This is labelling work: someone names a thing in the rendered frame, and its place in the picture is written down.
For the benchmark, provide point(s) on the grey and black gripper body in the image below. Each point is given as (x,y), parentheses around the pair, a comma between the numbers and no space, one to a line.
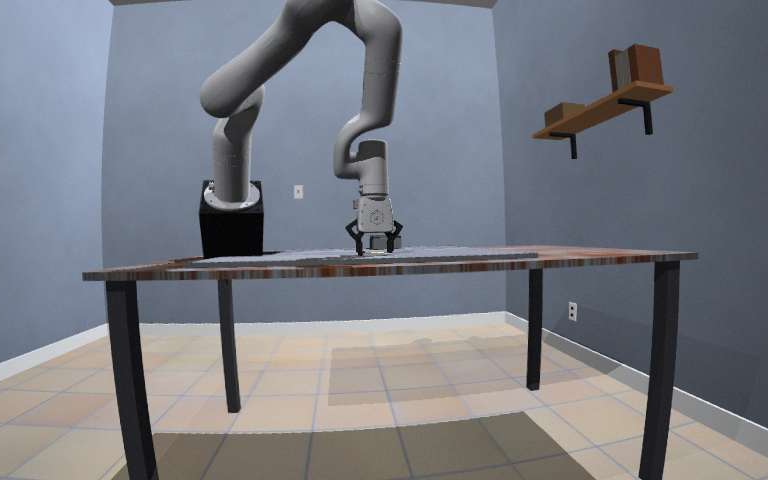
(374,214)

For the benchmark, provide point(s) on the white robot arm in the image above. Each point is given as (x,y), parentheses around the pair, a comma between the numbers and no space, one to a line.
(223,93)

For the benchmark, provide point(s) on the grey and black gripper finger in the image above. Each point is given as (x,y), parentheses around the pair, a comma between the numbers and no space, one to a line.
(390,241)
(357,237)

